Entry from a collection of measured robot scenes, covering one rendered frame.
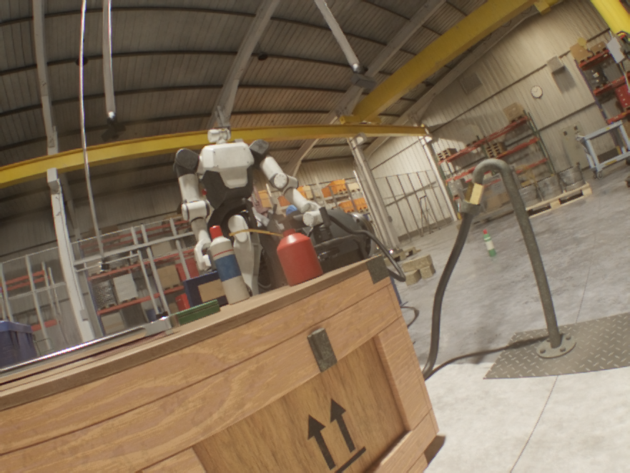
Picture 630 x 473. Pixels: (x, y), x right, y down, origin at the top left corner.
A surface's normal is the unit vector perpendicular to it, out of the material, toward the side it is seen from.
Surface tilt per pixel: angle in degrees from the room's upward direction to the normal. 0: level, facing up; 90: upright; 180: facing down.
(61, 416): 90
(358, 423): 90
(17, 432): 90
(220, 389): 90
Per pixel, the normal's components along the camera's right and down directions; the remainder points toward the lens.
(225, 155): 0.50, -0.23
